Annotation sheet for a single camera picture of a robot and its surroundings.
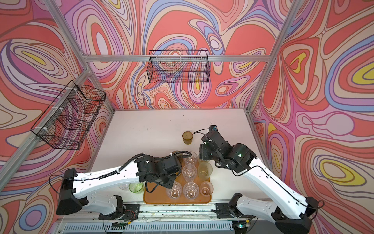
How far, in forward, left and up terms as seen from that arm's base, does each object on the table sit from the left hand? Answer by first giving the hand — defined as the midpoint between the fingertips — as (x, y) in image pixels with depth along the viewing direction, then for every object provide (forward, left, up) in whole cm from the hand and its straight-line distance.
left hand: (175, 182), depth 70 cm
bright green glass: (+1, +23, -14) cm, 27 cm away
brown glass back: (+34, -6, -10) cm, 36 cm away
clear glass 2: (-1, +1, -12) cm, 12 cm away
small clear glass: (-1, +28, -9) cm, 29 cm away
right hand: (+10, -15, +10) cm, 21 cm away
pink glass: (0, -17, -13) cm, 21 cm away
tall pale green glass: (+10, -17, -12) cm, 23 cm away
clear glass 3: (0, -8, -14) cm, 16 cm away
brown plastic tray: (-3, +11, -12) cm, 16 cm away
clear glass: (+15, -8, -11) cm, 20 cm away
